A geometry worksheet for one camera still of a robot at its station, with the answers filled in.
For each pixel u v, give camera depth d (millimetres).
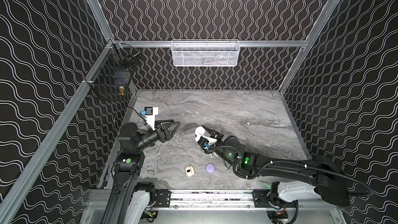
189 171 815
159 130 576
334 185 412
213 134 642
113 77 920
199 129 687
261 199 739
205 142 567
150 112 586
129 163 502
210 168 837
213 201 748
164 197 747
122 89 827
